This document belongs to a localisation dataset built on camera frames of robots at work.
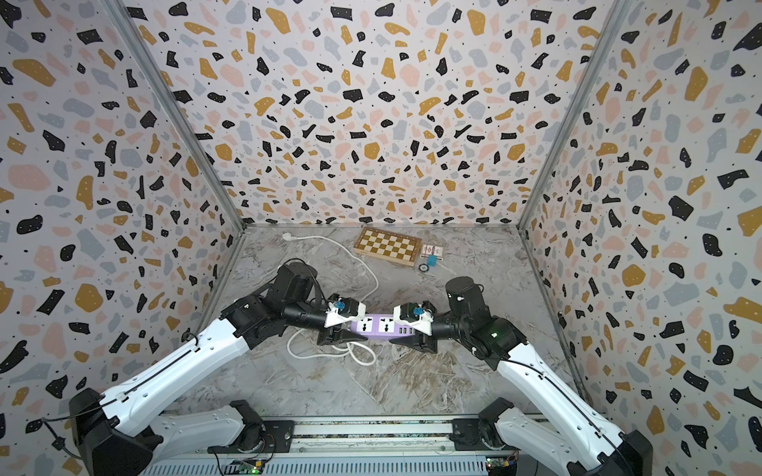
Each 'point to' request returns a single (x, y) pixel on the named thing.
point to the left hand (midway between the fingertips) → (368, 322)
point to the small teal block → (432, 260)
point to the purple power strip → (381, 326)
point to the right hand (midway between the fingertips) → (396, 327)
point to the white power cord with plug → (288, 237)
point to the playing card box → (433, 249)
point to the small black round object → (424, 268)
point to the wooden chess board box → (388, 246)
